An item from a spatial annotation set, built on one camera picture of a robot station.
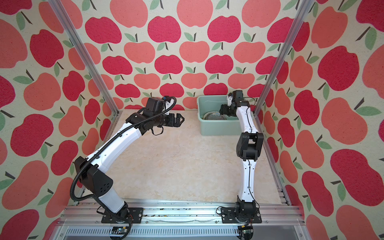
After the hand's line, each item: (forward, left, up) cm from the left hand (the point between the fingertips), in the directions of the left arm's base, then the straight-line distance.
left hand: (180, 119), depth 78 cm
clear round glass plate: (+24, -24, -23) cm, 41 cm away
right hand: (+21, -32, -14) cm, 40 cm away
